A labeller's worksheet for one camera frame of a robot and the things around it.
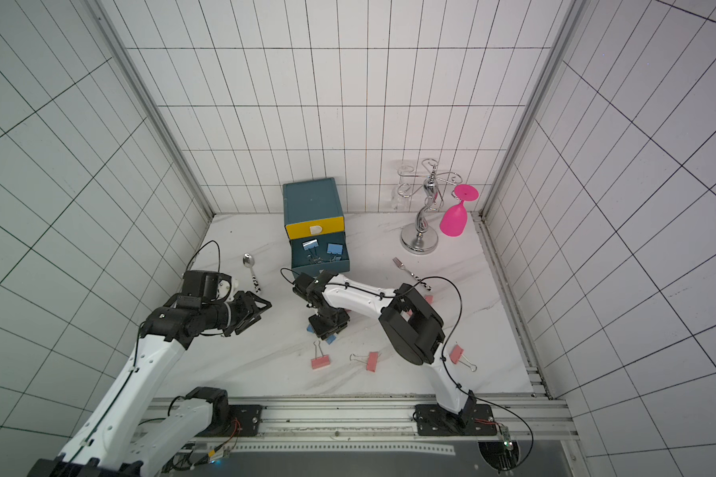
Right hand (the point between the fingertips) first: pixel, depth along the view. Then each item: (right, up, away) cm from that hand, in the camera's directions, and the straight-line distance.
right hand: (321, 339), depth 86 cm
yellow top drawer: (-2, +33, +4) cm, 34 cm away
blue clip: (+4, +26, +12) cm, 29 cm away
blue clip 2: (-5, +27, +13) cm, 31 cm away
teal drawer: (-2, +25, +12) cm, 27 cm away
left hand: (-13, +10, -11) cm, 20 cm away
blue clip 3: (-4, +2, +2) cm, 5 cm away
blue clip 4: (+3, 0, 0) cm, 3 cm away
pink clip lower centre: (+15, -5, -3) cm, 16 cm away
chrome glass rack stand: (+32, +30, +25) cm, 51 cm away
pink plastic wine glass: (+42, +36, +7) cm, 56 cm away
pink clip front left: (0, -6, -3) cm, 6 cm away
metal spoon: (-28, +22, +18) cm, 40 cm away
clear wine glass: (+24, +45, +4) cm, 51 cm away
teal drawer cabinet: (-5, +43, +9) cm, 44 cm away
